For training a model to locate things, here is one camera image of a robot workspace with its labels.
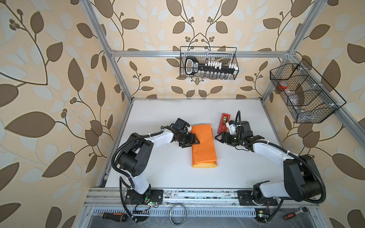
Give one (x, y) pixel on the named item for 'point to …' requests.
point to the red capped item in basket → (283, 85)
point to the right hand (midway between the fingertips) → (219, 139)
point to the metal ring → (169, 214)
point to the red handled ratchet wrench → (304, 209)
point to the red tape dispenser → (223, 127)
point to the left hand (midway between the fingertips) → (197, 143)
